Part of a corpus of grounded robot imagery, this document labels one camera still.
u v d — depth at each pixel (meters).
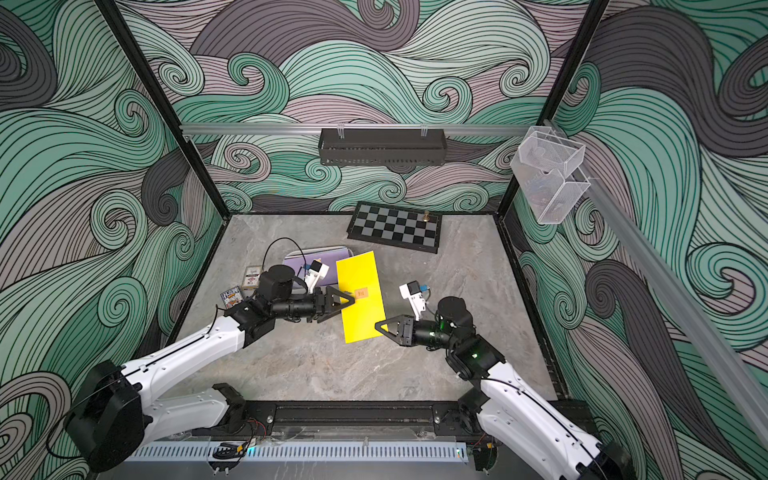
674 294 0.51
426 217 1.13
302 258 1.00
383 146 0.95
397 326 0.65
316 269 0.73
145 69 0.81
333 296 0.68
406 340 0.61
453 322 0.55
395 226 1.11
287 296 0.64
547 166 0.80
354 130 0.94
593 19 0.72
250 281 0.98
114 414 0.39
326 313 0.66
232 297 0.95
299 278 0.63
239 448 0.70
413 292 0.67
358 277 0.75
